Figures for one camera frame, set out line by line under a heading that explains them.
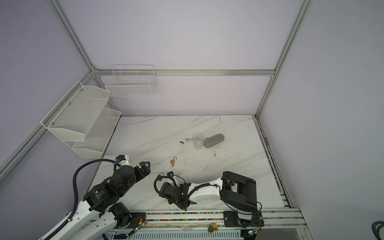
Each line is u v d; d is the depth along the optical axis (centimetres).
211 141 101
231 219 73
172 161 95
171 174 74
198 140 104
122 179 53
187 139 107
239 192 48
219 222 74
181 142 104
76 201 48
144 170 67
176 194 62
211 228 70
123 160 65
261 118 117
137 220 73
